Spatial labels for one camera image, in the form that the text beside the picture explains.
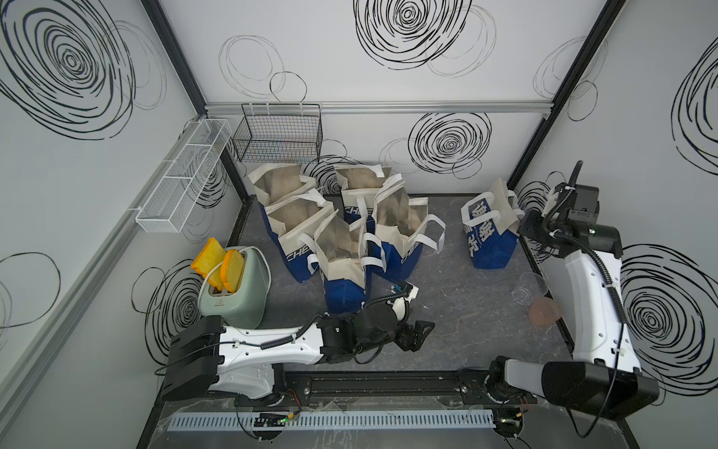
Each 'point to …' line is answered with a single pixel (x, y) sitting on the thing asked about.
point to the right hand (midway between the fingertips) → (533, 224)
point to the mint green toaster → (245, 308)
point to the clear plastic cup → (529, 285)
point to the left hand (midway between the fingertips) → (425, 321)
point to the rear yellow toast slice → (210, 254)
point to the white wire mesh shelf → (165, 210)
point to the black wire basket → (280, 133)
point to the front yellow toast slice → (232, 269)
